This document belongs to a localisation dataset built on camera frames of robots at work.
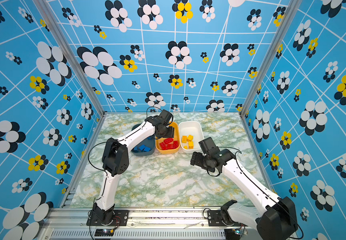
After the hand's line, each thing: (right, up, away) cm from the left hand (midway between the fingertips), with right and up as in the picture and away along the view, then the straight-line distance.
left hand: (171, 133), depth 96 cm
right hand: (+15, -15, -16) cm, 26 cm away
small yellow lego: (+13, -3, +6) cm, 15 cm away
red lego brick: (-6, -8, +3) cm, 11 cm away
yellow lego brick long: (+9, -9, +2) cm, 13 cm away
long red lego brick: (-2, -5, +3) cm, 6 cm away
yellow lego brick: (+13, -7, +3) cm, 15 cm away
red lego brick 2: (+3, -8, +4) cm, 9 cm away
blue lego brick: (-14, -4, -35) cm, 37 cm away
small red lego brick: (-1, -9, +4) cm, 9 cm away
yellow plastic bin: (+3, -2, +2) cm, 4 cm away
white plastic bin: (+16, +4, +13) cm, 21 cm away
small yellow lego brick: (+9, -4, +6) cm, 11 cm away
